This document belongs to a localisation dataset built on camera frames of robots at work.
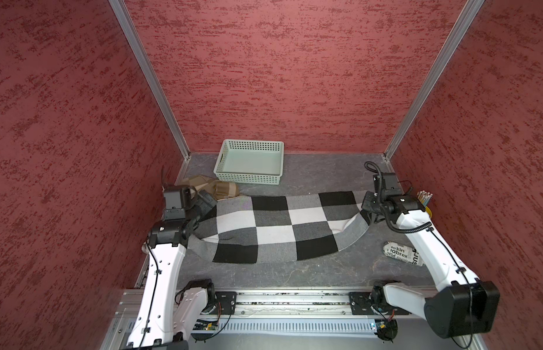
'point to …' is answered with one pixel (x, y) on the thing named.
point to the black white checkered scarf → (271, 228)
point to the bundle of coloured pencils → (424, 197)
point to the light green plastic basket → (249, 161)
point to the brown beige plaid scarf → (220, 189)
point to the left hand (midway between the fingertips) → (206, 207)
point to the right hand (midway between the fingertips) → (368, 205)
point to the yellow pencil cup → (428, 211)
